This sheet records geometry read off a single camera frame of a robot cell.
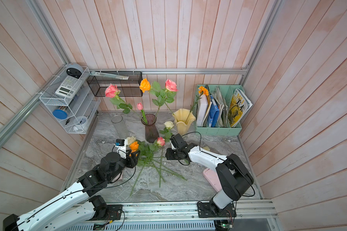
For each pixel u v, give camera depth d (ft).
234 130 3.34
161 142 3.19
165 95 2.55
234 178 1.46
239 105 3.21
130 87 3.52
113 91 2.40
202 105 2.93
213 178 2.67
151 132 3.04
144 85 2.41
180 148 2.28
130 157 2.16
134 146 3.04
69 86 2.55
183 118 3.12
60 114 2.51
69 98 2.45
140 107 2.68
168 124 3.51
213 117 3.12
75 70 2.63
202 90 2.82
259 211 2.43
